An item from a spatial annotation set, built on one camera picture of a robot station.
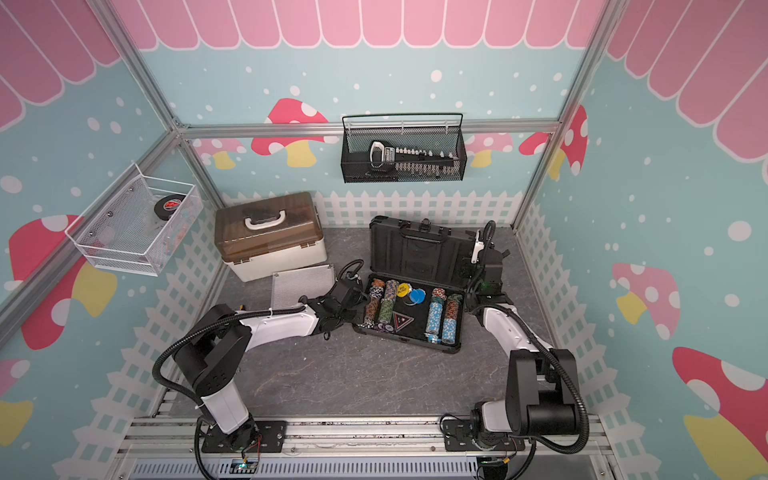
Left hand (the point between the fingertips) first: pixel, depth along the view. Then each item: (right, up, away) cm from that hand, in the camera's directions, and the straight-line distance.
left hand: (359, 311), depth 94 cm
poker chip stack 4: (+27, -4, -7) cm, 28 cm away
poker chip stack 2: (+8, 0, -3) cm, 9 cm away
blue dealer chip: (+18, +4, +3) cm, 19 cm away
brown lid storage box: (-30, +23, -4) cm, 38 cm away
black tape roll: (-49, +30, -16) cm, 60 cm away
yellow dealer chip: (+14, +6, +3) cm, 16 cm away
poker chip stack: (+5, +5, +2) cm, 7 cm away
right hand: (+34, +19, -6) cm, 40 cm away
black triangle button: (+13, -3, -2) cm, 14 cm away
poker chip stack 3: (+25, +5, 0) cm, 25 cm away
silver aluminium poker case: (-24, +8, +3) cm, 26 cm away
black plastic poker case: (+18, +8, +5) cm, 21 cm away
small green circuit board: (-26, -34, -22) cm, 48 cm away
